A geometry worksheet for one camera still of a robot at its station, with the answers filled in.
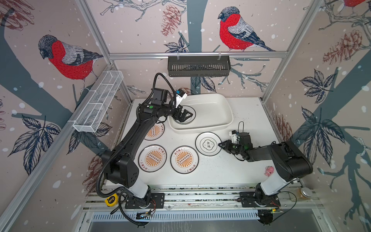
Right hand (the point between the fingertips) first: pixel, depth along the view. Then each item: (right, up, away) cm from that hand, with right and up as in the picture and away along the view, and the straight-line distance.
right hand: (219, 146), depth 93 cm
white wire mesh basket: (-71, +19, -22) cm, 76 cm away
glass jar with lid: (+35, -16, -26) cm, 46 cm away
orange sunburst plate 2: (-43, -6, -4) cm, 44 cm away
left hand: (-21, +24, -16) cm, 36 cm away
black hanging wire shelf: (-13, +57, +11) cm, 59 cm away
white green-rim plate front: (-20, +17, +13) cm, 29 cm away
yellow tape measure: (-60, -23, -20) cm, 67 cm away
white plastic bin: (-3, +23, +18) cm, 29 cm away
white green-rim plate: (-8, +1, +2) cm, 8 cm away
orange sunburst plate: (-44, +8, +8) cm, 45 cm away
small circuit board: (-43, -30, -21) cm, 57 cm away
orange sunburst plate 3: (-23, -7, -5) cm, 24 cm away
